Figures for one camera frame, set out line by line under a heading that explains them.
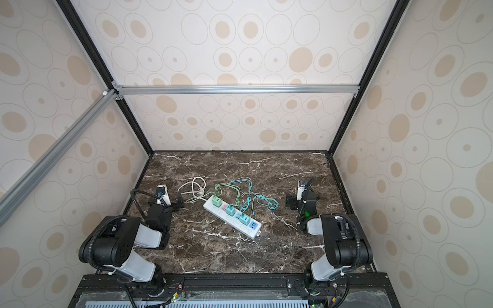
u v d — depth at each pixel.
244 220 0.85
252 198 0.95
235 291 0.73
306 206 0.72
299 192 0.84
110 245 0.45
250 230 0.85
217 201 0.90
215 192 0.99
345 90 0.91
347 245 0.45
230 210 0.87
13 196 0.51
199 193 1.00
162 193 0.76
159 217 0.69
